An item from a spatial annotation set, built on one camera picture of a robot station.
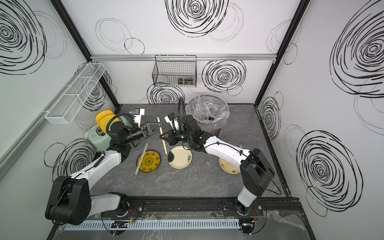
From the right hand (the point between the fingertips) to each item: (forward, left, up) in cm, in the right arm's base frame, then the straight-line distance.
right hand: (160, 137), depth 73 cm
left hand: (+4, -1, +4) cm, 6 cm away
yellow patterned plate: (-3, +10, -23) cm, 25 cm away
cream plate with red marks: (-5, -37, -23) cm, 44 cm away
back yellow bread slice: (+15, +37, 0) cm, 40 cm away
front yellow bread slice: (+11, +34, -1) cm, 36 cm away
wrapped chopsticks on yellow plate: (-2, +15, -21) cm, 26 cm away
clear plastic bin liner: (+24, -26, -8) cm, 37 cm away
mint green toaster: (+2, +35, -8) cm, 36 cm away
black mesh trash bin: (+24, -26, -8) cm, 37 cm away
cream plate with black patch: (+1, -8, -23) cm, 25 cm away
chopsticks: (+2, 0, +1) cm, 2 cm away
